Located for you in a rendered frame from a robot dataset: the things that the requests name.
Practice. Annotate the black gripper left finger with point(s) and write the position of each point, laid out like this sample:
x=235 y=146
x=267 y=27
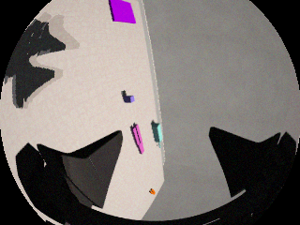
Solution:
x=89 y=169

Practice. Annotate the light grey mat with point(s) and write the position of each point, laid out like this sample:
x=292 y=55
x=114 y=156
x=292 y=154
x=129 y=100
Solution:
x=64 y=88

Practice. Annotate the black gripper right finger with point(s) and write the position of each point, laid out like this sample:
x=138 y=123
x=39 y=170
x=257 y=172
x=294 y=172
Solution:
x=239 y=158

